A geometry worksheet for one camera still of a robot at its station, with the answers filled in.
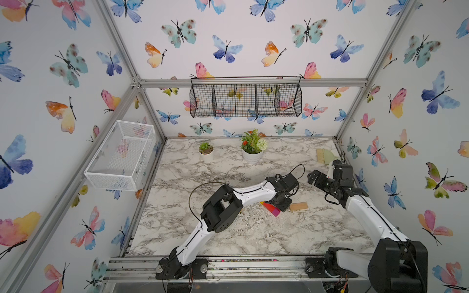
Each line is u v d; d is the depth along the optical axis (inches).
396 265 15.7
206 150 40.9
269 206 35.2
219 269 29.7
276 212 34.9
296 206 36.0
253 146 36.8
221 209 22.2
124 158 34.2
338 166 26.3
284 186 28.3
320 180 30.5
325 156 43.6
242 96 38.4
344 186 25.6
